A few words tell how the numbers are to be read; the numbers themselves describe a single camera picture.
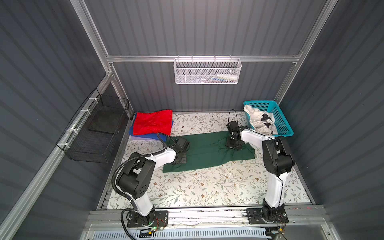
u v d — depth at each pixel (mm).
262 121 1125
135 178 469
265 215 669
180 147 753
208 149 1020
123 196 485
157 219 727
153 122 1051
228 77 867
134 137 1043
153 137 1014
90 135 750
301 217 742
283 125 1031
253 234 697
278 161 535
